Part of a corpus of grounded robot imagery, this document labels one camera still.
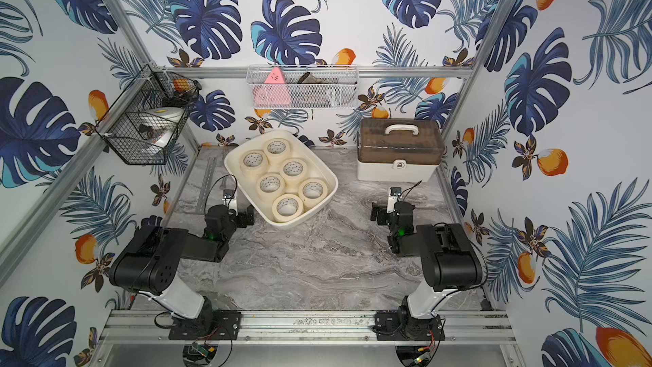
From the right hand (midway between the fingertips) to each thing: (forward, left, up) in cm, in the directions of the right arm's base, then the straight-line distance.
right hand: (388, 202), depth 97 cm
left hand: (-2, +56, +3) cm, 56 cm away
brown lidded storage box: (+12, -3, +16) cm, 20 cm away
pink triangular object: (+25, +43, +32) cm, 59 cm away
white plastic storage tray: (+4, +54, +4) cm, 55 cm away
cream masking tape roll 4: (+9, +47, -2) cm, 48 cm away
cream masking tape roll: (+29, +47, -1) cm, 55 cm away
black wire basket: (+28, +86, +32) cm, 96 cm away
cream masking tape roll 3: (+17, +38, -1) cm, 41 cm away
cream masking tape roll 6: (-1, +39, -3) cm, 39 cm away
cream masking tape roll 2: (+22, +56, -2) cm, 60 cm away
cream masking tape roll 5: (+6, +30, -3) cm, 30 cm away
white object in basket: (+8, +77, +31) cm, 83 cm away
